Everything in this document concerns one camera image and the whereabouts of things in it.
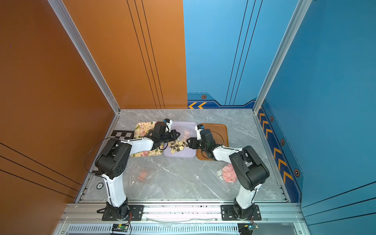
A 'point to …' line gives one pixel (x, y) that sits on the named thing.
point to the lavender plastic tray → (187, 152)
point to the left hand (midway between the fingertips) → (181, 131)
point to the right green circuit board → (246, 228)
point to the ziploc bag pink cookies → (225, 176)
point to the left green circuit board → (123, 227)
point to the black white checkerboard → (123, 134)
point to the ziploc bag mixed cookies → (186, 129)
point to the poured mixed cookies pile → (176, 146)
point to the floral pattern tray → (141, 129)
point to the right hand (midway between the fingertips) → (191, 140)
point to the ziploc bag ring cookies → (141, 175)
